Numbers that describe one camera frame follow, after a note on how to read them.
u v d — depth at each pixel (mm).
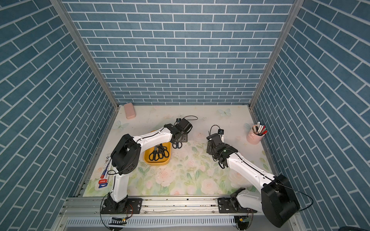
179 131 722
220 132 761
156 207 748
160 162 884
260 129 937
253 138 929
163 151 929
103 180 806
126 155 516
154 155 912
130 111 1180
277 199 411
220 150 620
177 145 963
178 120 865
